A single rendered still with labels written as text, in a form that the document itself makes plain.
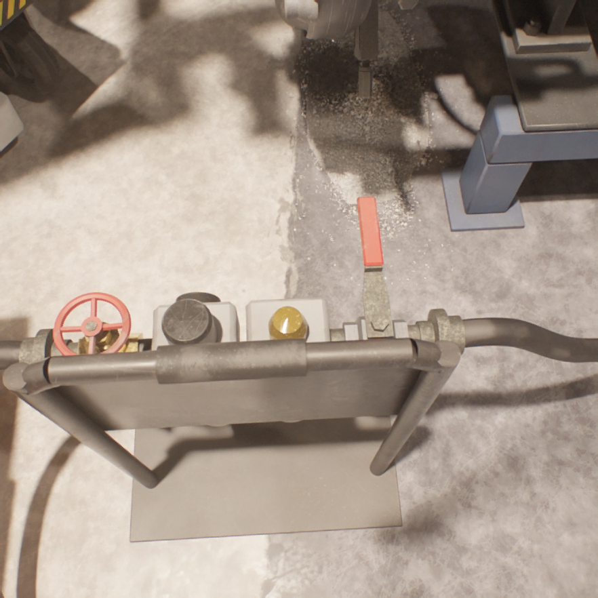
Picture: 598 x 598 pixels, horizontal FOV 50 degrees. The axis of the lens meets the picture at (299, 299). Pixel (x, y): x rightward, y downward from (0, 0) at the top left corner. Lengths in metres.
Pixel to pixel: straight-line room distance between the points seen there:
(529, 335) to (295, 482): 0.50
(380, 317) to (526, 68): 0.64
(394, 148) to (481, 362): 0.47
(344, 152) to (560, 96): 0.42
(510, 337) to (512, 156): 0.51
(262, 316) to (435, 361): 0.19
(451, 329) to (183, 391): 0.28
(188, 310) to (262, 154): 0.76
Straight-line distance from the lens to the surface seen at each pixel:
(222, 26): 1.58
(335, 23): 0.95
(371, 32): 1.06
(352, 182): 1.29
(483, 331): 0.68
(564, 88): 1.17
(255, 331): 0.65
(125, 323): 0.62
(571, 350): 0.79
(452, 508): 1.10
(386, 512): 1.07
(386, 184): 1.29
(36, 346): 0.69
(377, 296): 0.65
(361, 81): 1.10
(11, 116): 1.37
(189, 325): 0.61
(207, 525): 1.07
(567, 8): 1.18
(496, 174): 1.18
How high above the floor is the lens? 1.06
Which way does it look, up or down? 65 degrees down
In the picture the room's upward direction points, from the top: straight up
